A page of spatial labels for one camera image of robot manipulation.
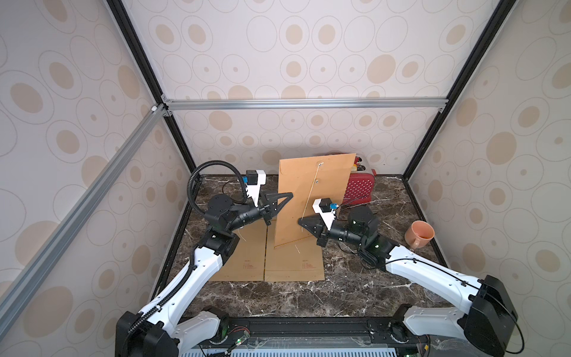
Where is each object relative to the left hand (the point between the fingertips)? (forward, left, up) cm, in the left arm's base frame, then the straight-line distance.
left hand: (295, 199), depth 60 cm
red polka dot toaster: (+28, -29, -26) cm, 48 cm away
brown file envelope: (-2, +19, -40) cm, 44 cm away
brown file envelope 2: (-1, -2, -39) cm, 39 cm away
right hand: (-2, -1, -12) cm, 12 cm away
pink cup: (+10, -54, -35) cm, 65 cm away
